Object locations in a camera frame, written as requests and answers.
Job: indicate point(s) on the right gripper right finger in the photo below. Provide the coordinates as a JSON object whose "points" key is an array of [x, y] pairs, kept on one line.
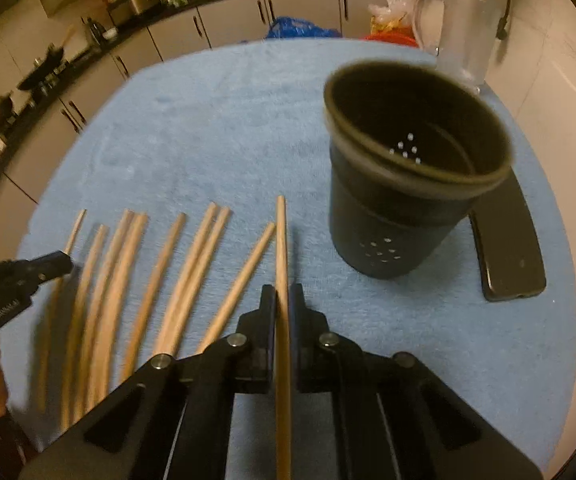
{"points": [[393, 417]]}

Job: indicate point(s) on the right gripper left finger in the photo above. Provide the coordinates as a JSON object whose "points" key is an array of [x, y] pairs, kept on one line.
{"points": [[171, 419]]}

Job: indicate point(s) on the lower kitchen cabinets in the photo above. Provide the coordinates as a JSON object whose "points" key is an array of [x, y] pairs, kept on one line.
{"points": [[35, 140]]}

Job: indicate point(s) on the black smartphone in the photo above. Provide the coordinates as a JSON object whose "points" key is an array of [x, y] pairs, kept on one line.
{"points": [[509, 255]]}

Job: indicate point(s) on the blue table cloth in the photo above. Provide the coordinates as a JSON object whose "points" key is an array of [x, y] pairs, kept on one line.
{"points": [[240, 126]]}

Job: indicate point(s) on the black wok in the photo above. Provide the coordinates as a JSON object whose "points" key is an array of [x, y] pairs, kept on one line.
{"points": [[52, 60]]}

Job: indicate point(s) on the black utensil holder cup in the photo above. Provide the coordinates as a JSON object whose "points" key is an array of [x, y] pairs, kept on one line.
{"points": [[411, 152]]}

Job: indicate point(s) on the silver toaster oven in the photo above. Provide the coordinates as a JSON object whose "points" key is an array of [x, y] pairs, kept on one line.
{"points": [[121, 12]]}

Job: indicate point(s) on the clear glass pitcher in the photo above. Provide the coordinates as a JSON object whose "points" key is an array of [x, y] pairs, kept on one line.
{"points": [[467, 34]]}

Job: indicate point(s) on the red basket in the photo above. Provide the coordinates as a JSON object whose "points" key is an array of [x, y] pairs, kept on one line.
{"points": [[392, 30]]}

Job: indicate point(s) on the blue plastic bag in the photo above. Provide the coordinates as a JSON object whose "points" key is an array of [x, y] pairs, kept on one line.
{"points": [[285, 27]]}

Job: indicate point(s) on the white plastic bag counter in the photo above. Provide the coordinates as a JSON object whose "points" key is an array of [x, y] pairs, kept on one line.
{"points": [[395, 12]]}

